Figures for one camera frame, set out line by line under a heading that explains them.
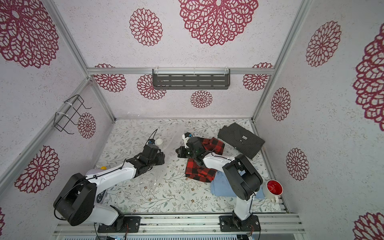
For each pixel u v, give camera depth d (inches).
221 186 33.2
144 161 26.7
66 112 29.9
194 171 35.4
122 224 26.7
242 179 19.0
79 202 16.7
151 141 31.8
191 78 36.1
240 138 42.0
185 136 33.4
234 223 25.5
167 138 43.0
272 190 32.6
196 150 28.6
